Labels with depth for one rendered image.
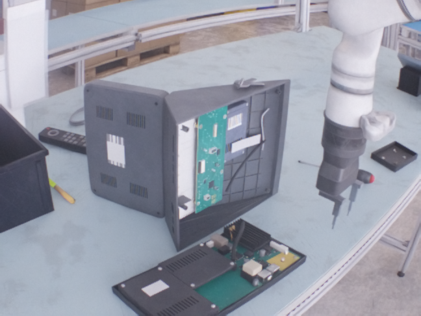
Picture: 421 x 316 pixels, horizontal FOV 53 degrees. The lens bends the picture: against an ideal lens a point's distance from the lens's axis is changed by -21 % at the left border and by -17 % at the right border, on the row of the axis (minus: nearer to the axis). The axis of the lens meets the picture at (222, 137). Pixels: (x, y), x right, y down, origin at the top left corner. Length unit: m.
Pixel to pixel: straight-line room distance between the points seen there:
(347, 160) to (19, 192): 0.52
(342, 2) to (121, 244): 0.48
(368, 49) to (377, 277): 1.69
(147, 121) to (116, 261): 0.22
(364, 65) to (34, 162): 0.52
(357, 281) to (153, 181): 1.59
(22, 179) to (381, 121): 0.56
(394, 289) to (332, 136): 1.59
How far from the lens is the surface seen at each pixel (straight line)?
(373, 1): 0.63
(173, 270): 0.66
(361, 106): 0.69
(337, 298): 2.12
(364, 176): 0.94
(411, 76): 1.53
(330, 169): 0.74
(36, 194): 0.80
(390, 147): 1.12
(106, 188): 0.83
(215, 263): 0.68
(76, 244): 0.75
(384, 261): 2.38
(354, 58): 0.67
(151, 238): 0.76
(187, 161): 0.69
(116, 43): 2.22
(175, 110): 0.65
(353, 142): 0.71
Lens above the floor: 1.47
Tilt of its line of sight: 26 degrees down
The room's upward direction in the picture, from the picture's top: 3 degrees clockwise
